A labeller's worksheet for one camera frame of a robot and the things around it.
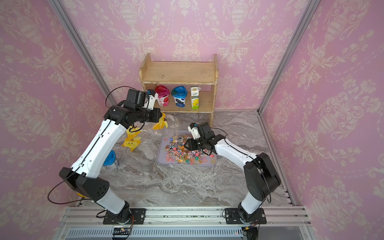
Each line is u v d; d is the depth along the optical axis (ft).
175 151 3.10
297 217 2.46
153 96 2.18
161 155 3.16
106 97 3.59
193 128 2.60
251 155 1.61
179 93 2.87
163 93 2.85
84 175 1.36
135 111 1.80
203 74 2.61
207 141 2.22
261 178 1.47
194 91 2.73
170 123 2.66
